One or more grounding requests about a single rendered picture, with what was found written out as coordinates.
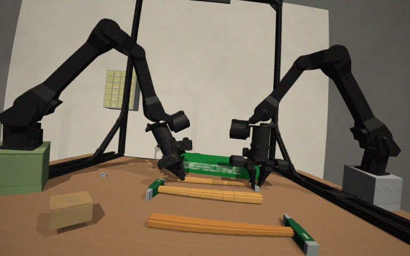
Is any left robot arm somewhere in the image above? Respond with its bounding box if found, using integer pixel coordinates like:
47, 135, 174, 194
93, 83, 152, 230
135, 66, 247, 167
230, 45, 401, 176

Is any brown cardboard box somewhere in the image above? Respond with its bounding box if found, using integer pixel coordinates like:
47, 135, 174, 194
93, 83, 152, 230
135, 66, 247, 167
49, 191, 93, 230

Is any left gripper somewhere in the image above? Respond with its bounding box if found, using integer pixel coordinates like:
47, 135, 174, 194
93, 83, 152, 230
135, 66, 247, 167
229, 141, 289, 188

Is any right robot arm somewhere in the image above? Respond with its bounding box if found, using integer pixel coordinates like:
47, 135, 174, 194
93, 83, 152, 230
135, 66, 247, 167
0, 18, 190, 151

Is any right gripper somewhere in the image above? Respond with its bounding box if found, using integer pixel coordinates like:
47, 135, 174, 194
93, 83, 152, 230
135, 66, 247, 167
156, 135, 186, 180

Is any green bin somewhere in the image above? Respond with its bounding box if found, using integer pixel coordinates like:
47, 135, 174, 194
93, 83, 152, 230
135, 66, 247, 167
181, 153, 250, 179

